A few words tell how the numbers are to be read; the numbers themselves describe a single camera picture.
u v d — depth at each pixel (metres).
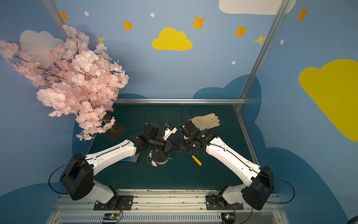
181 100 1.54
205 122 1.12
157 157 0.87
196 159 0.91
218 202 0.66
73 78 0.59
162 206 0.73
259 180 0.40
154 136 0.66
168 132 0.72
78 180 0.42
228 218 0.73
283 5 0.69
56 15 0.71
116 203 0.69
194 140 0.53
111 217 0.72
